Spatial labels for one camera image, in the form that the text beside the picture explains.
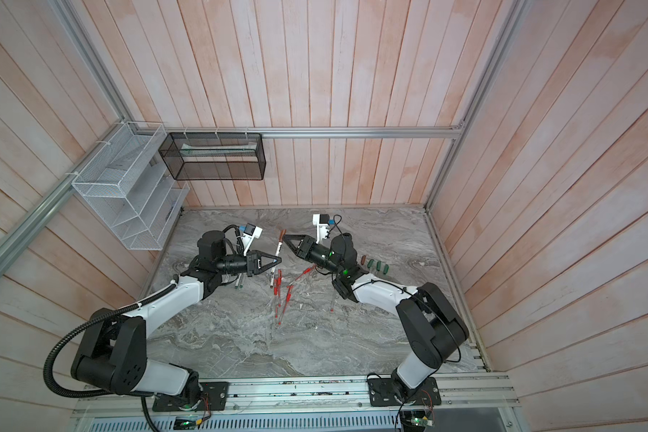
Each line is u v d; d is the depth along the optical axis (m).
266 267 0.76
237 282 0.74
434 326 0.46
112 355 0.43
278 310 0.90
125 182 0.69
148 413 0.69
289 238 0.77
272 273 0.78
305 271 1.01
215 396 0.73
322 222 0.74
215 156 1.03
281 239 0.77
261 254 0.75
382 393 0.73
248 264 0.70
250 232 0.73
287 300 0.93
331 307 0.90
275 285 0.95
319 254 0.72
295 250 0.72
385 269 1.01
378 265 1.01
